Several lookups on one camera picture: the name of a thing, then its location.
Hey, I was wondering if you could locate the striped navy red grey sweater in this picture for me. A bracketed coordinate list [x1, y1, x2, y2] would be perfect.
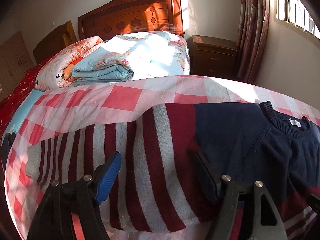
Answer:
[25, 101, 319, 239]

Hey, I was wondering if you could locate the pink checkered bed sheet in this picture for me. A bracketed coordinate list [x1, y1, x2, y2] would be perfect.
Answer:
[5, 76, 319, 239]

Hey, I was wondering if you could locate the light blue sheet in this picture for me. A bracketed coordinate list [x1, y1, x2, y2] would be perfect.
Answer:
[1, 89, 43, 144]

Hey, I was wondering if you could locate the red floral bed sheet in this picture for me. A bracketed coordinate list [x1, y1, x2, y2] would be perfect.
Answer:
[0, 56, 52, 137]

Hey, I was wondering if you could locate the orange floral folded quilt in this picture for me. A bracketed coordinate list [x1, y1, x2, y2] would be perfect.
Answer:
[35, 36, 103, 92]

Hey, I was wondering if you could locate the beige louvered wardrobe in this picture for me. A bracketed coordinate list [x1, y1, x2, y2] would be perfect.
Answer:
[0, 31, 34, 100]

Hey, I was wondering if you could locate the light blue floral folded quilt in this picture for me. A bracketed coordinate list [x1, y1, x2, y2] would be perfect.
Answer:
[71, 31, 190, 82]

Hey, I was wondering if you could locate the small dark wooden headboard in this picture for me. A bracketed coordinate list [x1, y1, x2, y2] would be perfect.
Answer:
[33, 21, 77, 64]

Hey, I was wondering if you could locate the wooden bedside table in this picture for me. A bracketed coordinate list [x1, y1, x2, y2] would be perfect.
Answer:
[191, 35, 238, 80]

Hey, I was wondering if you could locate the barred window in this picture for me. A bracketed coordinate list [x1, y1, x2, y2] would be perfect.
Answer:
[275, 0, 319, 41]

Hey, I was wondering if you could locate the large carved wooden headboard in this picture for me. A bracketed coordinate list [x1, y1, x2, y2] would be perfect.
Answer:
[78, 0, 184, 40]

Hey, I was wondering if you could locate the red floral curtain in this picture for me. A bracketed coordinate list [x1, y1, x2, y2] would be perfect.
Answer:
[236, 0, 270, 83]

